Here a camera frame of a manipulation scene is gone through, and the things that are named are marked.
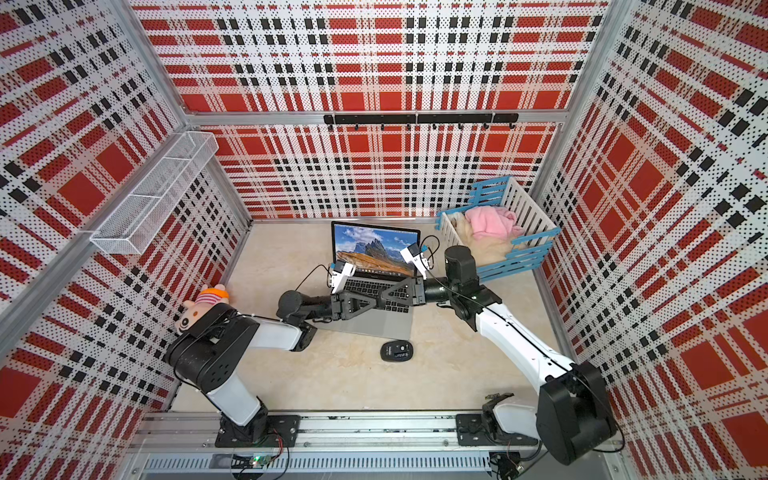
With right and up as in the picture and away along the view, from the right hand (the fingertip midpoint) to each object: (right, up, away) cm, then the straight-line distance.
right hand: (389, 297), depth 68 cm
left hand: (-3, -2, +4) cm, 5 cm away
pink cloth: (+34, +20, +32) cm, 51 cm away
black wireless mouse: (+1, -18, +16) cm, 24 cm away
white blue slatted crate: (+43, +32, +43) cm, 69 cm away
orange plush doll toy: (-59, -5, +24) cm, 64 cm away
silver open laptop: (-4, +5, +32) cm, 33 cm away
